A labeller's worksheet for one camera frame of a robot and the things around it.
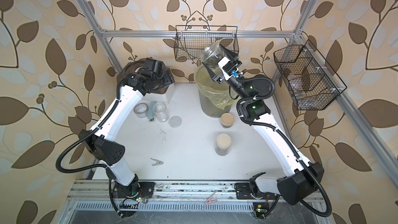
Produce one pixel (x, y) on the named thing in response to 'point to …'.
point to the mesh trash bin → (209, 106)
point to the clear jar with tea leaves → (161, 112)
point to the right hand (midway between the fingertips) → (213, 53)
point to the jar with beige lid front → (223, 142)
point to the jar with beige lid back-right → (227, 120)
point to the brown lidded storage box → (161, 95)
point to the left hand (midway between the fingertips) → (165, 77)
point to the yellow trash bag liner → (222, 92)
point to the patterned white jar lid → (174, 122)
